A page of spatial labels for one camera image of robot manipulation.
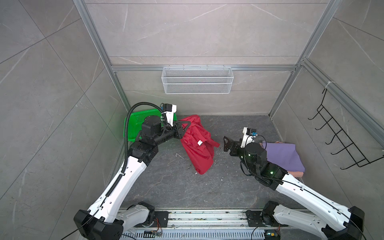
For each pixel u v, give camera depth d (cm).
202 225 73
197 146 68
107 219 37
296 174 87
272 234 70
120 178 42
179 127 57
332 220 40
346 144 64
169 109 57
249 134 59
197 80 100
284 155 96
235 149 62
